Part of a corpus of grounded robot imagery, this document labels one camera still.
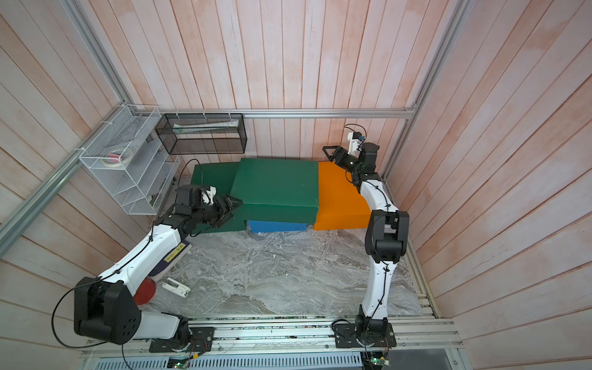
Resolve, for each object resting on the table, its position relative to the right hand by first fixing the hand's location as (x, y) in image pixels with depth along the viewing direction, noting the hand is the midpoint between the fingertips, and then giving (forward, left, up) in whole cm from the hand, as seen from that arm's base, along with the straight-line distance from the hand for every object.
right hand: (325, 149), depth 92 cm
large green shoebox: (-18, +19, -5) cm, 27 cm away
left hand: (-26, +32, -7) cm, 42 cm away
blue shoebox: (-21, +22, -26) cm, 40 cm away
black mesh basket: (+15, +56, -2) cm, 58 cm away
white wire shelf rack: (-23, +66, +2) cm, 70 cm away
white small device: (-49, +55, -24) cm, 77 cm away
